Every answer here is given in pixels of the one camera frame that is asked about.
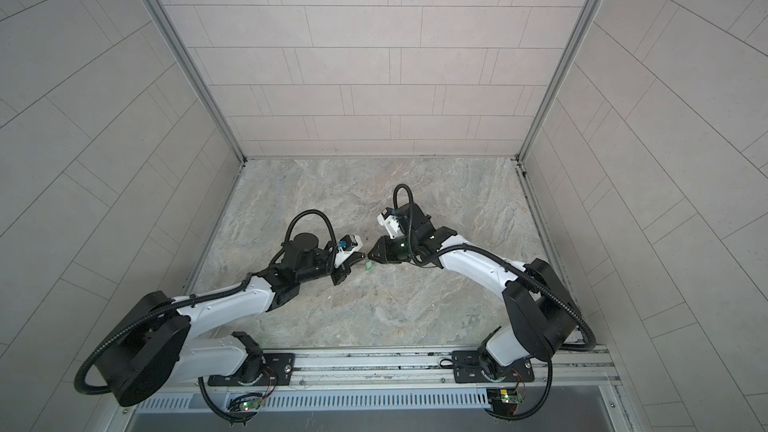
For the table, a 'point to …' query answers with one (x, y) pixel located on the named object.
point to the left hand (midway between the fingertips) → (369, 253)
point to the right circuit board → (503, 400)
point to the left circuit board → (251, 405)
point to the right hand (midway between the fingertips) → (370, 259)
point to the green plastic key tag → (369, 264)
